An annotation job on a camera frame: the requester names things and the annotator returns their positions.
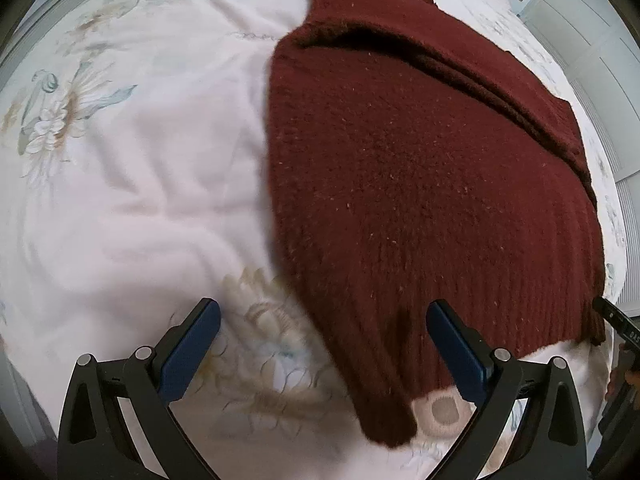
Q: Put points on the dark red knitted sweater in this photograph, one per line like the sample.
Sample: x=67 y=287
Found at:
x=425 y=185

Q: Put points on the person's right hand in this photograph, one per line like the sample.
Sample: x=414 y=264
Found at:
x=612 y=385

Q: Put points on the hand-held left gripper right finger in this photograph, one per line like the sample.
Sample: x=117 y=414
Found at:
x=457 y=355

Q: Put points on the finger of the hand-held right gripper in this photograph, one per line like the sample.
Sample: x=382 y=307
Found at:
x=607 y=312

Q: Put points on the white wardrobe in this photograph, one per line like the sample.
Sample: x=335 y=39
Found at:
x=590 y=35

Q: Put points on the floral pink quilt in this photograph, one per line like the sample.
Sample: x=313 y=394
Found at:
x=150 y=185

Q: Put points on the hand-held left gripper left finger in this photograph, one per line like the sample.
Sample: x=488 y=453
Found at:
x=190 y=350

